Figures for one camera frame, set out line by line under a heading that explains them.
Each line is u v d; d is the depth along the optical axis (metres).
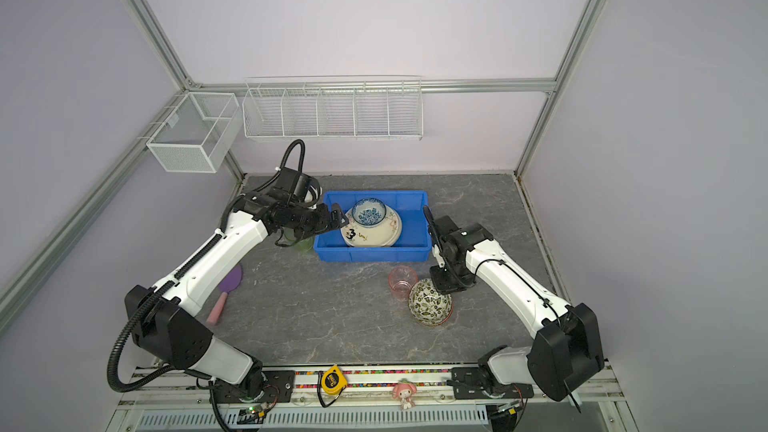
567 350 0.40
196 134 0.97
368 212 1.02
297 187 0.63
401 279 0.91
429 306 0.81
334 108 0.99
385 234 0.99
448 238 0.61
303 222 0.67
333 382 0.73
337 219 0.72
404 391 0.71
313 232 0.71
